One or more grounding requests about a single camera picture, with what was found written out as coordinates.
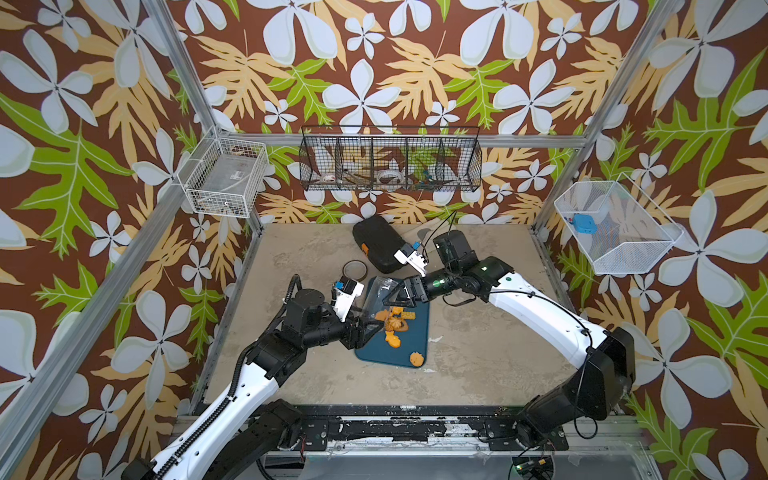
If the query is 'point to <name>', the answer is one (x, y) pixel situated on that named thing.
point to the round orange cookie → (416, 359)
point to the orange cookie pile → (394, 320)
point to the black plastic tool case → (380, 242)
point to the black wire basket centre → (390, 158)
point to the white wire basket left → (225, 175)
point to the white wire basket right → (632, 233)
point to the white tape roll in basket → (390, 176)
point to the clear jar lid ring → (354, 269)
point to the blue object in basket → (584, 223)
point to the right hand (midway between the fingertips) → (391, 298)
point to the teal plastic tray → (414, 339)
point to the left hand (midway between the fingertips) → (376, 316)
